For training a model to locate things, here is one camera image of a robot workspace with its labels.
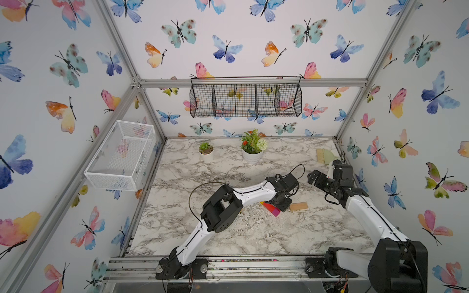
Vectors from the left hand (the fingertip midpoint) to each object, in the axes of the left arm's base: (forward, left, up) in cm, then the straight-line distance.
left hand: (286, 204), depth 90 cm
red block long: (-1, +9, 0) cm, 9 cm away
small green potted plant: (+30, +41, +7) cm, 52 cm away
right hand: (+8, -14, +12) cm, 20 cm away
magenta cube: (-4, +5, -1) cm, 7 cm away
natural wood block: (-1, -5, -2) cm, 6 cm away
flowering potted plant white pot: (+24, +16, +16) cm, 33 cm away
